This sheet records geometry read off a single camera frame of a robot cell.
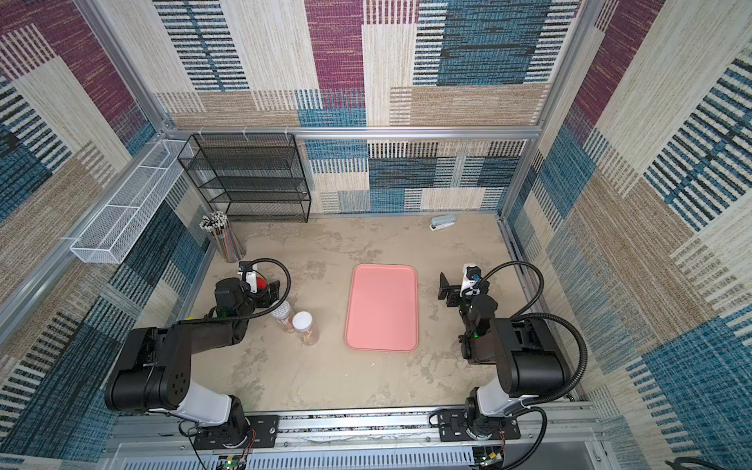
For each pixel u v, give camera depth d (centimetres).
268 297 87
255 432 73
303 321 81
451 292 81
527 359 46
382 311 94
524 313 70
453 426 73
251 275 83
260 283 85
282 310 76
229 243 100
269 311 73
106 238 70
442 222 115
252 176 110
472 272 76
